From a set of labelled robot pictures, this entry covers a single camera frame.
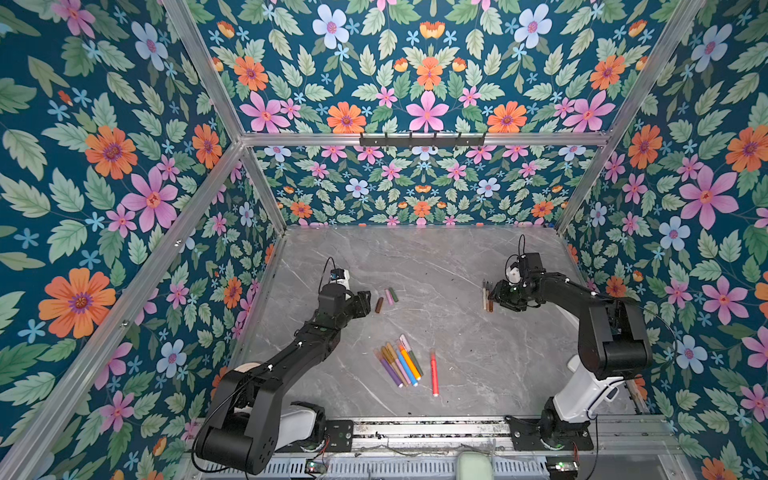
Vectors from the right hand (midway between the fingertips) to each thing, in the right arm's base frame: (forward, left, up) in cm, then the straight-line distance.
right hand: (495, 296), depth 97 cm
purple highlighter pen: (-22, +35, -2) cm, 41 cm away
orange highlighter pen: (-20, +29, -3) cm, 35 cm away
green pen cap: (0, +33, -2) cm, 33 cm away
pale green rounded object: (-45, +14, +1) cm, 48 cm away
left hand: (-3, +41, +11) cm, 42 cm away
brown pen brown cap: (-1, +2, -1) cm, 2 cm away
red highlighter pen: (-23, +21, -3) cm, 31 cm away
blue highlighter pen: (-22, +29, -2) cm, 37 cm away
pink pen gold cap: (-21, +32, -3) cm, 38 cm away
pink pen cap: (+1, +35, -2) cm, 35 cm away
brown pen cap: (-1, +38, -3) cm, 39 cm away
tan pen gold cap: (-20, +34, -3) cm, 39 cm away
